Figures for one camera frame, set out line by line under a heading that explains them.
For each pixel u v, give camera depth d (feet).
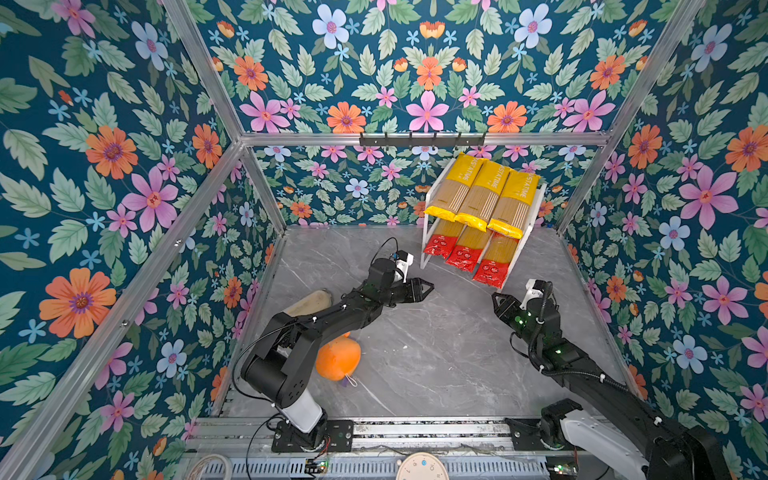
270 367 1.52
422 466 2.22
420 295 2.56
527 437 2.39
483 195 2.63
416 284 2.55
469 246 2.95
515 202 2.57
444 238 3.02
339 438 2.41
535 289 2.40
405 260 2.64
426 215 2.79
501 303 2.70
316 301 3.07
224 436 2.46
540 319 1.98
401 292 2.51
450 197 2.59
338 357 2.59
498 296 2.67
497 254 2.90
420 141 3.03
